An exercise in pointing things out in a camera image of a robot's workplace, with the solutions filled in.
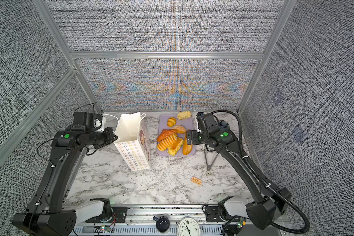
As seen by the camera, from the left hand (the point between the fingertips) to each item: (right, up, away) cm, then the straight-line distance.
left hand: (118, 136), depth 72 cm
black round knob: (+22, -42, -2) cm, 47 cm away
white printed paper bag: (+8, -3, -4) cm, 10 cm away
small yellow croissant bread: (+25, +8, +37) cm, 45 cm away
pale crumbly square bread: (+34, +13, +38) cm, 53 cm away
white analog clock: (+34, -41, -5) cm, 54 cm away
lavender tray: (+18, +6, +38) cm, 43 cm away
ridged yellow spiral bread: (+21, -7, +20) cm, 30 cm away
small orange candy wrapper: (+40, -26, +11) cm, 49 cm away
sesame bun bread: (+31, +3, +31) cm, 44 cm away
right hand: (+39, +1, +4) cm, 39 cm away
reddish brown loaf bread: (+22, 0, +26) cm, 33 cm away
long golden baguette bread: (+35, -9, +22) cm, 43 cm away
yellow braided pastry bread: (+27, -10, +20) cm, 35 cm away
